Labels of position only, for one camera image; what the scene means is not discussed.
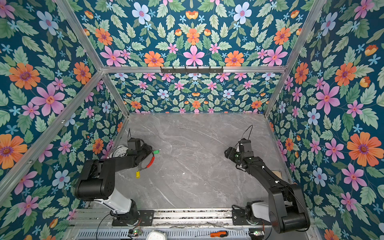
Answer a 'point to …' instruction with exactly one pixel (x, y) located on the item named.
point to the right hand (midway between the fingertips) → (228, 152)
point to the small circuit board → (134, 232)
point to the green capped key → (156, 152)
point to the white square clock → (156, 235)
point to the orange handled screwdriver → (221, 233)
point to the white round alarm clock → (121, 151)
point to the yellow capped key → (138, 174)
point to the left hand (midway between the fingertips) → (152, 142)
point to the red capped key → (152, 160)
